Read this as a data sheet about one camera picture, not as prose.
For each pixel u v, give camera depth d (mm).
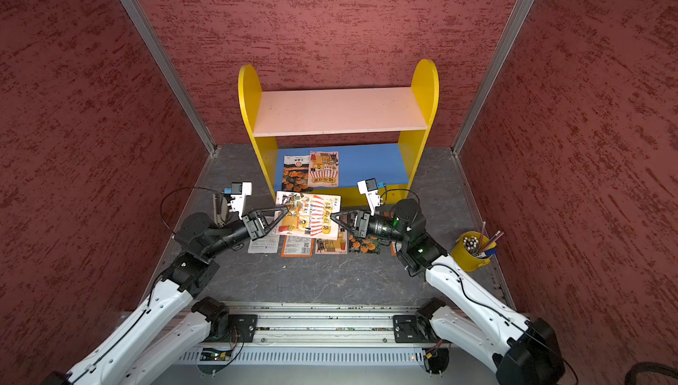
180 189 1037
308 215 656
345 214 639
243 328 722
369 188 630
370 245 914
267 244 912
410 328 739
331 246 906
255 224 571
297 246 898
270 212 609
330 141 1226
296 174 924
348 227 639
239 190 609
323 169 945
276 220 597
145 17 806
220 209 977
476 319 453
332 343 751
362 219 588
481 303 443
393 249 898
